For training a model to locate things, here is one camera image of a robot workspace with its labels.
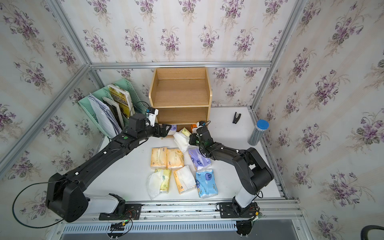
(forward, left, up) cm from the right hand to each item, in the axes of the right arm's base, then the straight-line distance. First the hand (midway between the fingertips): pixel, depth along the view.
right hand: (191, 136), depth 92 cm
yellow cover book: (+18, +44, +14) cm, 49 cm away
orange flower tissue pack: (-25, +3, -5) cm, 26 cm away
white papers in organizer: (+1, +47, +17) cm, 50 cm away
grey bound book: (+13, +48, +10) cm, 51 cm away
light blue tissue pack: (-27, -9, -5) cm, 29 cm away
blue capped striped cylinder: (0, -40, +4) cm, 40 cm away
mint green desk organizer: (+30, +42, -2) cm, 51 cm away
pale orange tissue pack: (-13, +19, -4) cm, 23 cm away
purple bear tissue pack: (-14, -5, -5) cm, 16 cm away
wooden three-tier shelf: (+12, +5, +23) cm, 26 cm away
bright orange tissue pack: (+8, -1, -1) cm, 9 cm away
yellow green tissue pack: (-27, +17, -4) cm, 32 cm away
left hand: (-3, +13, +14) cm, 19 cm away
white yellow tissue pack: (-4, +6, +1) cm, 7 cm away
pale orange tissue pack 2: (-14, +9, -4) cm, 17 cm away
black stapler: (+21, -33, -8) cm, 40 cm away
